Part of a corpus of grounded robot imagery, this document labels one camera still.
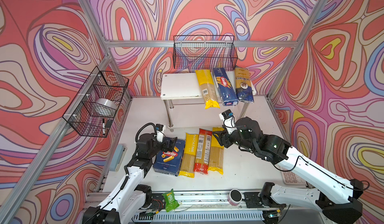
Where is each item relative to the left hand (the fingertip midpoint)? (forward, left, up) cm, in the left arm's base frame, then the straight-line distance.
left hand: (170, 135), depth 83 cm
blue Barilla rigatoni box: (-14, 0, -7) cm, 15 cm away
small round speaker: (-29, -33, -9) cm, 45 cm away
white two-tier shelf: (+18, -8, +20) cm, 29 cm away
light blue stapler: (-10, +30, -9) cm, 33 cm away
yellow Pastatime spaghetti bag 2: (-6, -27, -11) cm, 30 cm away
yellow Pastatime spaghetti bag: (-10, -10, -11) cm, 18 cm away
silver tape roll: (+4, +29, +19) cm, 35 cm away
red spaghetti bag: (-7, -18, -11) cm, 23 cm away
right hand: (-7, -25, +13) cm, 29 cm away
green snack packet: (-32, -2, -12) cm, 34 cm away
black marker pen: (-2, +31, +12) cm, 33 cm away
